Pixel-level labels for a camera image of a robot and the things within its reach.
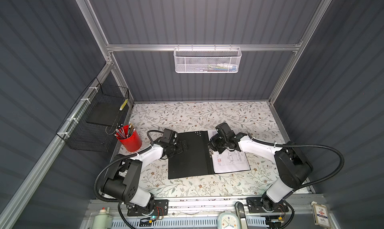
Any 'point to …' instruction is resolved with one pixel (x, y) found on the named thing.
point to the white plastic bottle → (102, 220)
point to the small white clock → (228, 220)
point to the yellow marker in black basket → (123, 104)
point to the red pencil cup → (130, 138)
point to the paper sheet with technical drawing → (228, 160)
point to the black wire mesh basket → (91, 125)
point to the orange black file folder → (197, 161)
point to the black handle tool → (240, 213)
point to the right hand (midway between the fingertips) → (207, 144)
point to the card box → (320, 215)
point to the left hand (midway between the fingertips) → (183, 149)
